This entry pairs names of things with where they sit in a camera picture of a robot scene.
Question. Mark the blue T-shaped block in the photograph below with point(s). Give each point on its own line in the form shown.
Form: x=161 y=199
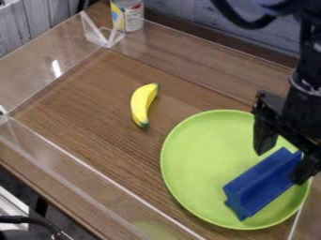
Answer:
x=258 y=186

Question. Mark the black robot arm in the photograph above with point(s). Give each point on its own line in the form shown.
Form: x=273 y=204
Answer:
x=306 y=10

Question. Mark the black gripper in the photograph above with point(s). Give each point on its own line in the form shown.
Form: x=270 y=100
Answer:
x=292 y=117

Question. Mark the green round plate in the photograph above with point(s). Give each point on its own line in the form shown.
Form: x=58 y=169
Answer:
x=205 y=153

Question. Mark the yellow toy banana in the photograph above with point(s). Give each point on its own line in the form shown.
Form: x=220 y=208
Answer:
x=141 y=101

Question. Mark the white labelled can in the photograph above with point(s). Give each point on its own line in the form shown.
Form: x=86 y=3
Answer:
x=131 y=11

